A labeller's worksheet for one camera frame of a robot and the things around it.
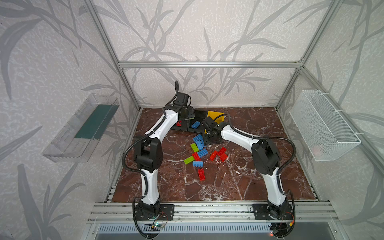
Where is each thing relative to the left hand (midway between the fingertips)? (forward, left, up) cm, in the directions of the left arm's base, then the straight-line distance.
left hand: (191, 113), depth 94 cm
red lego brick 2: (-23, -4, -15) cm, 27 cm away
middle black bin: (+15, -5, -19) cm, 25 cm away
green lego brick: (-16, -2, -16) cm, 23 cm away
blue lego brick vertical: (-14, -6, -16) cm, 22 cm away
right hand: (-13, -10, -12) cm, 20 cm away
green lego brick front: (-24, +1, -17) cm, 29 cm away
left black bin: (0, +5, -12) cm, 12 cm away
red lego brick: (+4, +10, -15) cm, 19 cm away
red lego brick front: (-34, -7, -16) cm, 38 cm away
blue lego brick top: (+3, -3, -16) cm, 16 cm away
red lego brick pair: (-20, -20, -15) cm, 32 cm away
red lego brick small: (-23, -21, -16) cm, 35 cm away
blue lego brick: (-9, -4, -14) cm, 18 cm away
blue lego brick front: (-27, -5, -15) cm, 31 cm away
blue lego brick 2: (-20, -8, -16) cm, 27 cm away
